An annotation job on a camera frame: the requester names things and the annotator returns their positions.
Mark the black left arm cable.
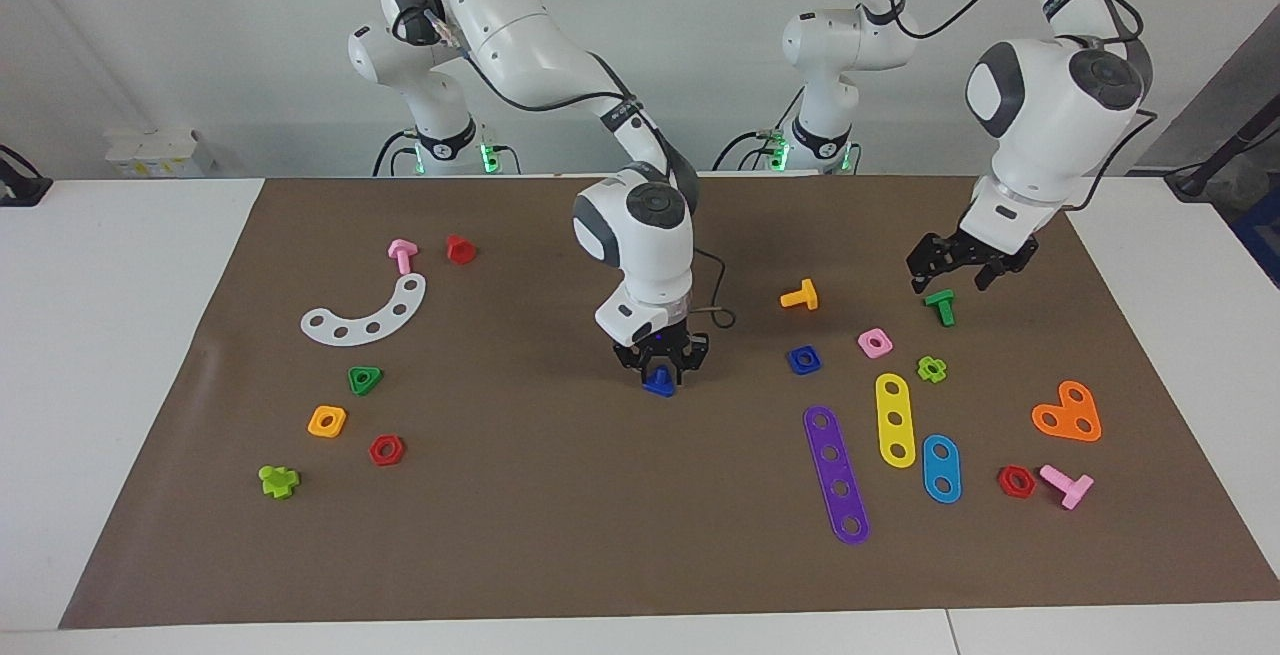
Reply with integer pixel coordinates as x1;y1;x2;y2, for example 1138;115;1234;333
885;0;1159;211

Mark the black base cable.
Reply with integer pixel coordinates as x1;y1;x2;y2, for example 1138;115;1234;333
713;130;791;173
372;128;419;177

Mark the brown table mat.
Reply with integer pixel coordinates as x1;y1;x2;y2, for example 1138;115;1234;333
58;173;1280;630

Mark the white background box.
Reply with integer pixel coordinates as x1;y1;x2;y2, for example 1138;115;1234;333
103;127;216;179

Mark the white curved perforated strip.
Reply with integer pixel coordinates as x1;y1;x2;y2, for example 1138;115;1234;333
300;273;428;347

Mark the purple four-hole strip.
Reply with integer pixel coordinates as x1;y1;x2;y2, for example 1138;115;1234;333
803;405;871;546

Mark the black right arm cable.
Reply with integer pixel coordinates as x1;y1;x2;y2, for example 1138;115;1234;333
425;5;738;329

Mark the blue background object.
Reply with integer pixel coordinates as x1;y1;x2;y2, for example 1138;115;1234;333
1232;185;1280;286

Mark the black table clamp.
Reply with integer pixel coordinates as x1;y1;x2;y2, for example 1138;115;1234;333
0;145;53;206

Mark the orange heart perforated plate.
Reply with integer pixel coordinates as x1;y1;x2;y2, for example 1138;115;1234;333
1031;380;1103;443

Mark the blue two-hole strip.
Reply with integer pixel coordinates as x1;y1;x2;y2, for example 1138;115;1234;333
922;434;963;505

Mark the black stand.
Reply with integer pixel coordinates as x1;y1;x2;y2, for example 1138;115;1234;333
1165;100;1280;201

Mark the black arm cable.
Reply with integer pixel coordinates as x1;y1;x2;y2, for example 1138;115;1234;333
425;5;738;329
885;0;1159;211

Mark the yellow three-hole strip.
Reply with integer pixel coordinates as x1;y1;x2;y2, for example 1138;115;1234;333
875;373;918;469

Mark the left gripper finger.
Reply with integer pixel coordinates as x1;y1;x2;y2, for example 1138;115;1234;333
975;257;1026;292
906;233;956;294

